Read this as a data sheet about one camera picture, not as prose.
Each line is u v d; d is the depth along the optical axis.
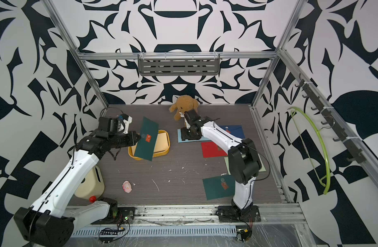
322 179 0.60
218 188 0.83
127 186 0.81
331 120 0.55
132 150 0.93
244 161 0.49
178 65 0.94
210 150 0.97
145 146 0.79
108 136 0.57
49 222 0.36
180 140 0.89
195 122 0.68
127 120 0.69
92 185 0.74
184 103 0.97
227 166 0.53
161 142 0.96
